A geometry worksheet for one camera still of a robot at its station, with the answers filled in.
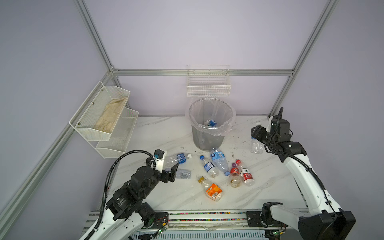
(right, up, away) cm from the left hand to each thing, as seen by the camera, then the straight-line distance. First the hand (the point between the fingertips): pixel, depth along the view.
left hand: (168, 161), depth 69 cm
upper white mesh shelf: (-40, +21, +10) cm, 46 cm away
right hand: (+44, +15, +8) cm, 47 cm away
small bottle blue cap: (+21, -8, +17) cm, 28 cm away
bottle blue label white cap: (+23, +20, +32) cm, 44 cm away
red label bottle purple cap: (+36, -10, +18) cm, 41 cm away
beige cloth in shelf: (-34, +20, +8) cm, 40 cm away
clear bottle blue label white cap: (-3, -5, +25) cm, 26 cm away
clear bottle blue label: (+6, -11, +15) cm, 20 cm away
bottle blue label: (+44, +6, +5) cm, 44 cm away
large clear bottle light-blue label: (+28, -3, +24) cm, 37 cm away
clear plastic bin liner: (+23, +25, +32) cm, 47 cm away
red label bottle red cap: (+42, -12, +13) cm, 45 cm away
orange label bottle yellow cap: (+22, -19, +12) cm, 31 cm away
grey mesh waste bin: (+18, +7, +25) cm, 32 cm away
